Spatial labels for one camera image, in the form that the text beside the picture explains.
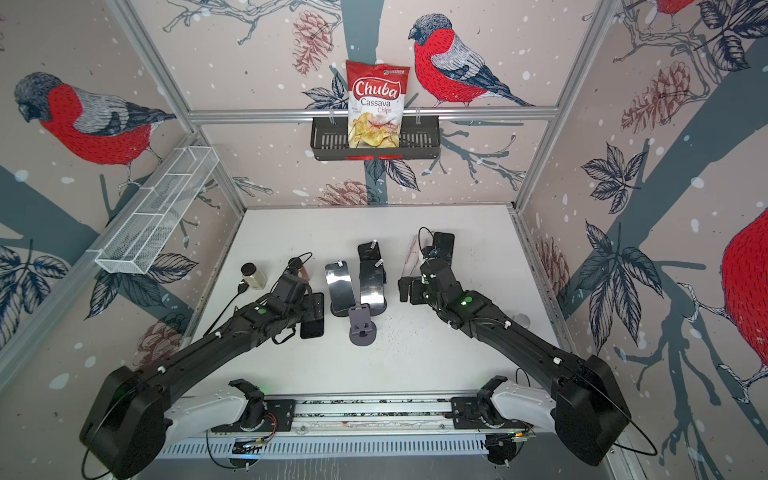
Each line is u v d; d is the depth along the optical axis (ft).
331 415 2.48
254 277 3.02
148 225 2.46
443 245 3.14
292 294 2.17
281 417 2.40
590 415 1.33
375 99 2.74
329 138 3.12
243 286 3.20
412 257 3.49
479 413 2.39
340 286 2.88
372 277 2.94
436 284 2.01
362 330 2.73
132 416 1.30
